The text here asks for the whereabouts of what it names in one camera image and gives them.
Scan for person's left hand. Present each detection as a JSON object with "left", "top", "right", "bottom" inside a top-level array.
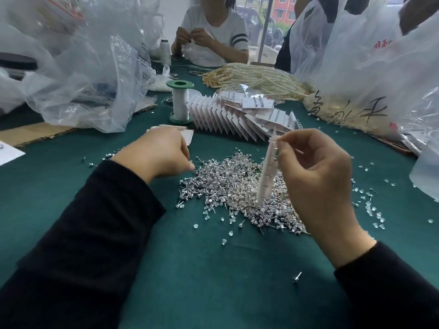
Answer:
[{"left": 111, "top": 126, "right": 195, "bottom": 185}]

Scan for small bag of pearls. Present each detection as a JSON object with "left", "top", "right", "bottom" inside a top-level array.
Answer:
[{"left": 147, "top": 64, "right": 174, "bottom": 93}]

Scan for white red-printed plastic bag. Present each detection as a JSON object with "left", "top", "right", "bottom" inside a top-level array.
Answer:
[{"left": 20, "top": 0, "right": 165, "bottom": 65}]

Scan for clear plastic earring backs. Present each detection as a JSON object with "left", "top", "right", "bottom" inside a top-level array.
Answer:
[{"left": 349, "top": 160, "right": 398, "bottom": 232}]

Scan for pile of silver stud earrings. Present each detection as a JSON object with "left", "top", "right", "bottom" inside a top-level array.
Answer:
[{"left": 175, "top": 149, "right": 308, "bottom": 237}]

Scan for row of white cards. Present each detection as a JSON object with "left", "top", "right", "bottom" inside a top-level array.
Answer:
[{"left": 186, "top": 90, "right": 303, "bottom": 142}]

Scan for white handwritten plastic bag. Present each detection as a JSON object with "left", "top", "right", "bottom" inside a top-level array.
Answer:
[{"left": 289, "top": 0, "right": 439, "bottom": 139}]

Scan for person's right hand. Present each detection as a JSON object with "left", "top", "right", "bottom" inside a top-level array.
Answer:
[{"left": 276, "top": 128, "right": 378, "bottom": 270}]

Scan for small scatter of silver studs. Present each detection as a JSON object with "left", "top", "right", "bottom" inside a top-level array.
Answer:
[{"left": 80, "top": 147, "right": 126, "bottom": 168}]

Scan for stack of white cards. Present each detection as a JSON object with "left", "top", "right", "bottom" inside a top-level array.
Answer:
[{"left": 146, "top": 124, "right": 195, "bottom": 146}]

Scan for orange and black tool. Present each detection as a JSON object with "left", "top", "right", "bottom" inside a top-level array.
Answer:
[{"left": 369, "top": 133, "right": 414, "bottom": 155}]

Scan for white earring card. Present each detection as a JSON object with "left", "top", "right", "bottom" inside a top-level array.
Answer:
[{"left": 255, "top": 128, "right": 280, "bottom": 206}]

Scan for person's left forearm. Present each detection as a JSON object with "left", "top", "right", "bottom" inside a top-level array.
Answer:
[{"left": 0, "top": 160, "right": 167, "bottom": 329}]

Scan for dark parked car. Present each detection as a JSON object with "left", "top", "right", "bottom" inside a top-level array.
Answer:
[{"left": 235, "top": 5, "right": 285, "bottom": 48}]

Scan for translucent white plastic bag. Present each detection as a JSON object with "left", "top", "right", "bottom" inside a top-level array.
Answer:
[{"left": 0, "top": 23, "right": 55, "bottom": 115}]

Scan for person's right forearm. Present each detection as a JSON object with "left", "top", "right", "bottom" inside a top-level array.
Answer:
[{"left": 333, "top": 241, "right": 439, "bottom": 329}]

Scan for brown cardboard sheet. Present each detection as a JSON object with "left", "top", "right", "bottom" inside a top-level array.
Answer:
[{"left": 0, "top": 121, "right": 78, "bottom": 148}]

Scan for white thread cone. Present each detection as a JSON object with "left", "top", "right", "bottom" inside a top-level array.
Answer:
[{"left": 159, "top": 39, "right": 172, "bottom": 67}]

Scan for clear plastic bowl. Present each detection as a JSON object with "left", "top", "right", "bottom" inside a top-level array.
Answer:
[{"left": 408, "top": 130, "right": 439, "bottom": 202}]

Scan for large clear plastic bag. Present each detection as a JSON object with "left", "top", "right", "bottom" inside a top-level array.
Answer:
[{"left": 26, "top": 34, "right": 158, "bottom": 134}]

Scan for black-lidded jar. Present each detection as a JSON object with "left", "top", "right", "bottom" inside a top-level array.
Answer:
[{"left": 0, "top": 53, "right": 38, "bottom": 81}]

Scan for pile of pearl strands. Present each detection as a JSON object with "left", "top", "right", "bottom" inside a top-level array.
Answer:
[{"left": 190, "top": 62, "right": 313, "bottom": 101}]

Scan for large white studded card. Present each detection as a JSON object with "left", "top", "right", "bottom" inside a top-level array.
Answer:
[{"left": 0, "top": 140, "right": 27, "bottom": 167}]

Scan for green spool of white thread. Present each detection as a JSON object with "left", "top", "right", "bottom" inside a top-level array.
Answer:
[{"left": 166, "top": 80, "right": 195, "bottom": 126}]

